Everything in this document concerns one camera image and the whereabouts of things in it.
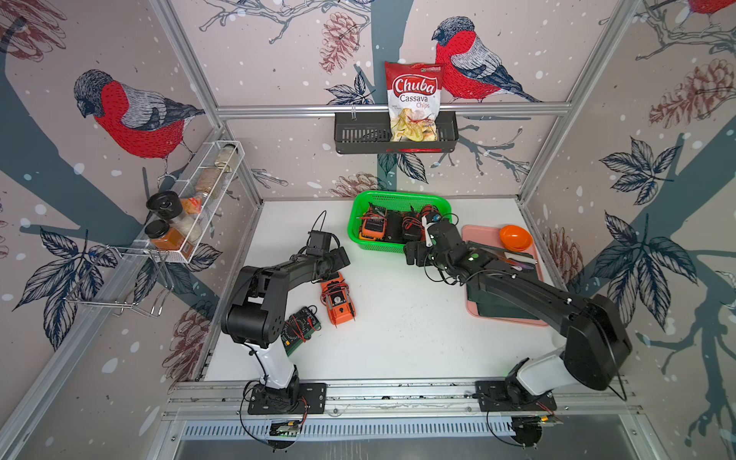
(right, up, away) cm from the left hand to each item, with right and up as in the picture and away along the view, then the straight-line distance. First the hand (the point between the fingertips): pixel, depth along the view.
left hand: (343, 254), depth 99 cm
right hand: (+23, +4, -14) cm, 27 cm away
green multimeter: (-11, -19, -16) cm, 28 cm away
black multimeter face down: (+19, +10, +4) cm, 22 cm away
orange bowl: (+63, +6, +5) cm, 63 cm away
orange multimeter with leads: (+11, +11, +4) cm, 16 cm away
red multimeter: (+33, +15, +8) cm, 37 cm away
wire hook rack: (-40, 0, -41) cm, 58 cm away
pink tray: (+57, +6, +11) cm, 58 cm away
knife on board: (+64, -3, +2) cm, 64 cm away
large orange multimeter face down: (0, -14, -11) cm, 18 cm away
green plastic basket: (+21, +21, +19) cm, 35 cm away
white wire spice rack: (-34, +11, -33) cm, 49 cm away
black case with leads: (+24, +10, -1) cm, 26 cm away
